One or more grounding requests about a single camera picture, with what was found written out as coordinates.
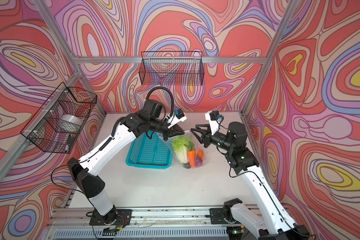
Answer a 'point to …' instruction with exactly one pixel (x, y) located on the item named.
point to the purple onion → (198, 161)
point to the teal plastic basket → (155, 153)
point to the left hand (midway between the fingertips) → (184, 130)
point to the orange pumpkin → (200, 153)
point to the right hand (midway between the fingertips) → (194, 131)
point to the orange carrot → (191, 155)
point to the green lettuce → (181, 145)
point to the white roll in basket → (69, 123)
